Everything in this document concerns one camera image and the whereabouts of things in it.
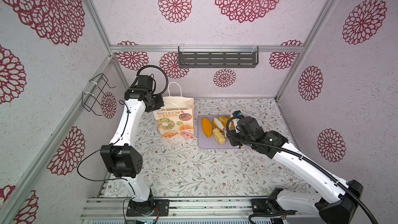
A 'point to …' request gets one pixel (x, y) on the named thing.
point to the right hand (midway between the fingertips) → (229, 131)
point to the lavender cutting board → (205, 142)
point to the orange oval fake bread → (207, 127)
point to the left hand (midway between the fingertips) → (160, 107)
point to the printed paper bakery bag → (175, 120)
